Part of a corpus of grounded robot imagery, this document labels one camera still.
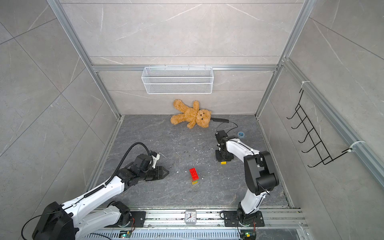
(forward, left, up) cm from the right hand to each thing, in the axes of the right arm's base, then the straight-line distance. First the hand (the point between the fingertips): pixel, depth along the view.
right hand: (224, 158), depth 93 cm
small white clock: (-32, +21, 0) cm, 38 cm away
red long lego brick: (-13, +19, +8) cm, 25 cm away
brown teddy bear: (+34, +20, +5) cm, 39 cm away
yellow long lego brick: (-3, +1, +1) cm, 4 cm away
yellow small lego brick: (-14, +20, -2) cm, 25 cm away
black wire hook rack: (-13, -37, +28) cm, 48 cm away
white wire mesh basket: (+46, +19, +28) cm, 57 cm away
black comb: (+36, -2, -3) cm, 36 cm away
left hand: (-10, +34, +6) cm, 36 cm away
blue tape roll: (+21, -16, -2) cm, 26 cm away
